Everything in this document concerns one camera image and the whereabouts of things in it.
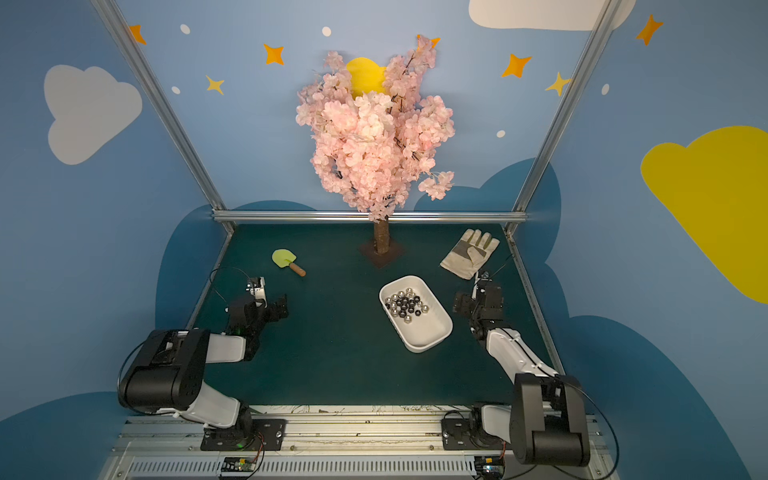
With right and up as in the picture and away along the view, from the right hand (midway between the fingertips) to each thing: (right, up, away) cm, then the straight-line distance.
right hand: (480, 293), depth 91 cm
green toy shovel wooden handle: (-68, +11, +20) cm, 72 cm away
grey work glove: (+3, +12, +23) cm, 26 cm away
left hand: (-67, 0, +4) cm, 67 cm away
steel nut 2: (-29, -3, +7) cm, 30 cm away
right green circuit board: (-4, -40, -19) cm, 44 cm away
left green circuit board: (-65, -39, -20) cm, 79 cm away
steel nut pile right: (-22, -9, +4) cm, 24 cm away
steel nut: (-16, -6, +6) cm, 18 cm away
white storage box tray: (-20, -7, +6) cm, 22 cm away
